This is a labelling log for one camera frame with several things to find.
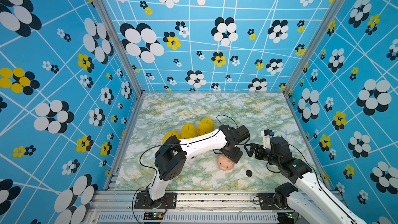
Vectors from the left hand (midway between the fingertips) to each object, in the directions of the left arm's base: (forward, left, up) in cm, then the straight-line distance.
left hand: (232, 154), depth 81 cm
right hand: (+3, -11, +3) cm, 11 cm away
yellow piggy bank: (+13, +24, +2) cm, 27 cm away
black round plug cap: (-7, -9, -8) cm, 14 cm away
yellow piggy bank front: (+12, +35, +1) cm, 37 cm away
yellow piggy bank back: (+17, +14, +2) cm, 22 cm away
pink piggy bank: (-5, +5, 0) cm, 7 cm away
